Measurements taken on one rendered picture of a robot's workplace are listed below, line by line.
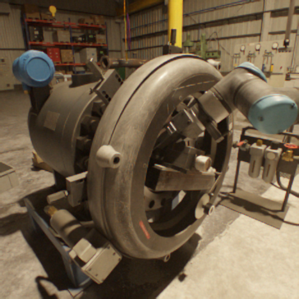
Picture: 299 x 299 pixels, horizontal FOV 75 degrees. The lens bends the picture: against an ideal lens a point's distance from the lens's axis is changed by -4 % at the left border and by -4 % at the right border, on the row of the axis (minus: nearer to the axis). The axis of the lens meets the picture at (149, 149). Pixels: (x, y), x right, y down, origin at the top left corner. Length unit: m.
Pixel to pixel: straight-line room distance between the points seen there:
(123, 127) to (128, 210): 0.21
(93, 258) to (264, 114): 0.54
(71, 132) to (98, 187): 0.36
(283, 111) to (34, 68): 0.99
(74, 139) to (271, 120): 0.65
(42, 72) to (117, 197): 0.78
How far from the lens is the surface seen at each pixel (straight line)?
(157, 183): 0.57
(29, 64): 1.11
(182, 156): 0.57
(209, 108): 0.58
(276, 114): 0.50
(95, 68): 0.56
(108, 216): 0.56
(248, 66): 0.60
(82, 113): 0.82
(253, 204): 1.70
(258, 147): 1.48
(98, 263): 0.63
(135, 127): 0.49
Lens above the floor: 0.93
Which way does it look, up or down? 21 degrees down
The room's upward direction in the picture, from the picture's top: 1 degrees counter-clockwise
